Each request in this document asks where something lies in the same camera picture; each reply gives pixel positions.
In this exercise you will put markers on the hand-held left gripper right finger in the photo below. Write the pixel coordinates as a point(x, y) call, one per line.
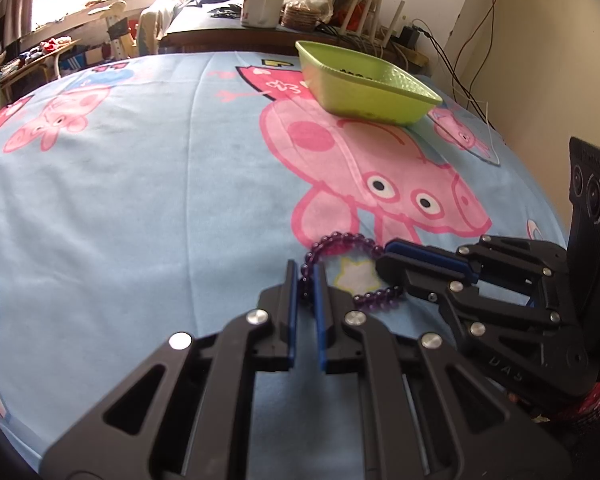
point(322, 310)

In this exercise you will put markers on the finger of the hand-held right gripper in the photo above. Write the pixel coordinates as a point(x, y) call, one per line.
point(415, 285)
point(420, 256)

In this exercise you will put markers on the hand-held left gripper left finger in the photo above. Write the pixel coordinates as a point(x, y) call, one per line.
point(292, 310)

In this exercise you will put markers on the green plastic basket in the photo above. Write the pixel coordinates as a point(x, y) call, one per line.
point(360, 100)

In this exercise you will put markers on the black power adapter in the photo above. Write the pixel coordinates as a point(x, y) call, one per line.
point(409, 35)

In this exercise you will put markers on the white wooden rack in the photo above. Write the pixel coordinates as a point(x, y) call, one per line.
point(375, 10)

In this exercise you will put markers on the clear bag of biscuits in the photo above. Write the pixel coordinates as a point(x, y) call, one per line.
point(300, 16)

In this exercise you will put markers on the white enamel mug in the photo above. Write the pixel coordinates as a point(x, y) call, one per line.
point(260, 10)

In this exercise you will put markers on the dark wooden desk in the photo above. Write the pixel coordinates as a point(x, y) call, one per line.
point(205, 26)

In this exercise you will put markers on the white wooden stand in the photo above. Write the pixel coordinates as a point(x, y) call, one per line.
point(112, 25)

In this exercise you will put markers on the small wooden table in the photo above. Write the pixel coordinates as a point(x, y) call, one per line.
point(35, 57)

